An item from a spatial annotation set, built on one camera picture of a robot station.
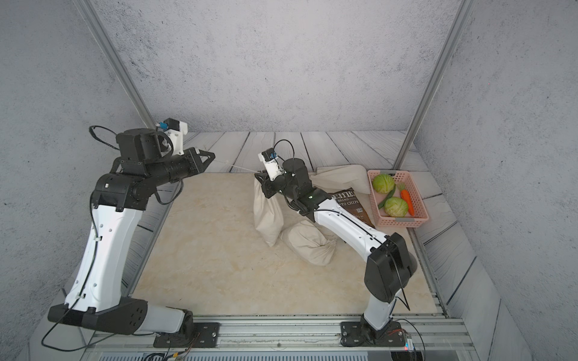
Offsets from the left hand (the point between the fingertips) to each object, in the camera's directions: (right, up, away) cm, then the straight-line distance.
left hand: (214, 152), depth 63 cm
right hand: (+11, -5, +14) cm, 19 cm away
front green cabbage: (+66, -18, +36) cm, 77 cm away
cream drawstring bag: (+28, -31, +25) cm, 48 cm away
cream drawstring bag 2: (+12, -20, +22) cm, 32 cm away
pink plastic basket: (+77, -21, +36) cm, 87 cm away
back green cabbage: (+64, -7, +45) cm, 78 cm away
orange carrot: (+74, -13, +45) cm, 88 cm away
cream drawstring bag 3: (+41, -5, +46) cm, 62 cm away
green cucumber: (+68, -12, +48) cm, 84 cm away
